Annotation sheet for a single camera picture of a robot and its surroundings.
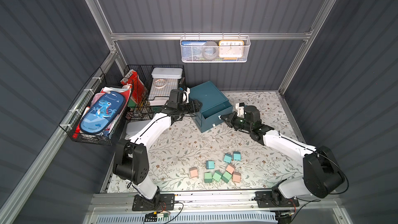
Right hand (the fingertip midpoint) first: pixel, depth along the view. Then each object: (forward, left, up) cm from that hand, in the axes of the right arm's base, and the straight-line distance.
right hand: (223, 115), depth 82 cm
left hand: (+6, +13, +1) cm, 14 cm away
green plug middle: (-26, +4, -17) cm, 31 cm away
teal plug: (-16, -3, -19) cm, 25 cm away
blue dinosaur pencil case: (-12, +54, +15) cm, 58 cm away
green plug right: (-26, -1, -18) cm, 32 cm away
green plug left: (-27, +8, -18) cm, 33 cm away
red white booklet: (+33, +60, -15) cm, 70 cm away
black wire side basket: (+8, +63, +15) cm, 65 cm away
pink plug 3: (-26, -6, -18) cm, 33 cm away
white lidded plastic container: (+32, +35, +4) cm, 47 cm away
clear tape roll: (+26, +39, 0) cm, 47 cm away
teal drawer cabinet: (+6, +5, +2) cm, 8 cm away
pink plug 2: (-22, -4, -19) cm, 29 cm away
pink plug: (-24, +16, -18) cm, 34 cm away
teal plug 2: (-20, +7, -17) cm, 28 cm away
